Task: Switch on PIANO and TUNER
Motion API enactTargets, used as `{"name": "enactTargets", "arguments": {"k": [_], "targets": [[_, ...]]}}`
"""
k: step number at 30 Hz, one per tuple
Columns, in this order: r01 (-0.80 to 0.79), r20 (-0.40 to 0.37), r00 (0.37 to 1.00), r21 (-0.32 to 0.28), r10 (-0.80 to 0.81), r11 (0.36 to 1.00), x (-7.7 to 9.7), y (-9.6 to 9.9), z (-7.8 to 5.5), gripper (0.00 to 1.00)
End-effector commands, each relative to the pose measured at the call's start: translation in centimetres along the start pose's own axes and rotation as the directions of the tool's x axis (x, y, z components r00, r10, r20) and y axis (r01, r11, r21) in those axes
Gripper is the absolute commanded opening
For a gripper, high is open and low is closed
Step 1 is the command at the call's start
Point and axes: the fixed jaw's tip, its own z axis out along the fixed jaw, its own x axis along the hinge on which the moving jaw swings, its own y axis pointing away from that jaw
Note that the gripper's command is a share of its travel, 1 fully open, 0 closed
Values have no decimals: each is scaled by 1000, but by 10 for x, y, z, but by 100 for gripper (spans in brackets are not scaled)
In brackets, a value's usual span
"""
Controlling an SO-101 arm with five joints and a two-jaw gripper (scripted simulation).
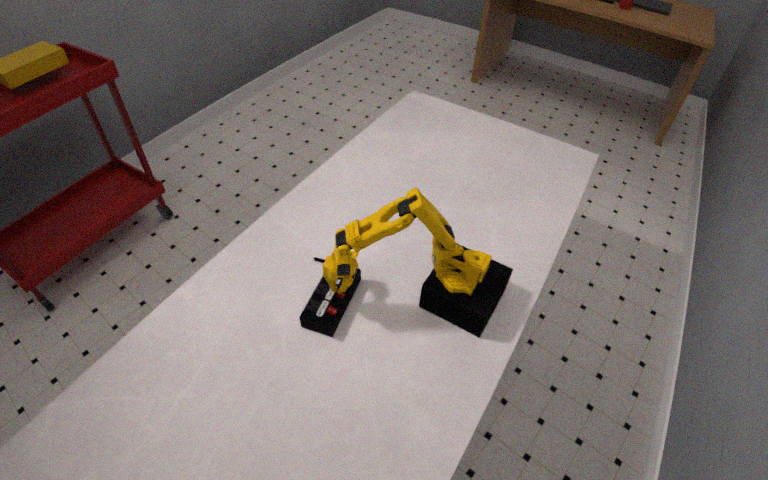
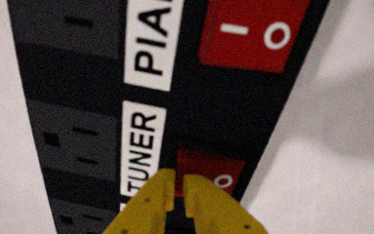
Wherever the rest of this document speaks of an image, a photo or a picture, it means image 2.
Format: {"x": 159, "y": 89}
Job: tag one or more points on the black power strip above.
{"x": 116, "y": 90}

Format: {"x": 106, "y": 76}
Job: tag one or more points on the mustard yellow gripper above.
{"x": 214, "y": 211}

